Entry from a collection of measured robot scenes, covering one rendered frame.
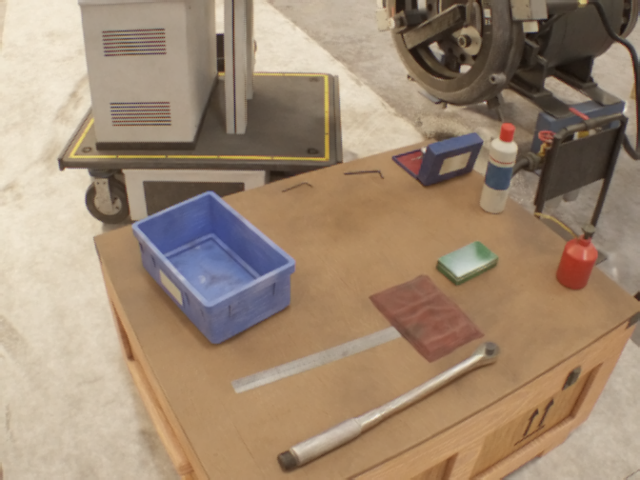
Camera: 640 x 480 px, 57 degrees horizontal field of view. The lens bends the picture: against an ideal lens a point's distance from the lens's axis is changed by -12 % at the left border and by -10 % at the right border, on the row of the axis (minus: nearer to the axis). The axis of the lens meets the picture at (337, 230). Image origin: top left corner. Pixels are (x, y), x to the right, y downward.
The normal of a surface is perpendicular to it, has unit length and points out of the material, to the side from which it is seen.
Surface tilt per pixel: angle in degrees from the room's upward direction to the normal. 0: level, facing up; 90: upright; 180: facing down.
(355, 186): 0
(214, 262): 0
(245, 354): 0
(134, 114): 90
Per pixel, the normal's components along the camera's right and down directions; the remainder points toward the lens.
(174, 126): 0.02, 0.61
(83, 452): 0.05, -0.79
